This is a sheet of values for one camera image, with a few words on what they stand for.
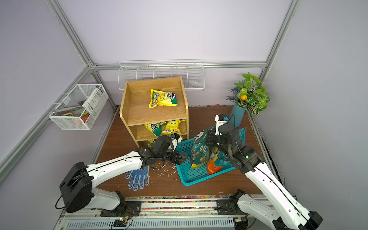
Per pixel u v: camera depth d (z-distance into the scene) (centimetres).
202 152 66
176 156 70
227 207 74
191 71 98
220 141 52
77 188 41
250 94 81
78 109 75
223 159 72
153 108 76
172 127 83
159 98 77
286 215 38
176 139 73
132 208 74
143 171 87
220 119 58
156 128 82
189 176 85
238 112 92
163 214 73
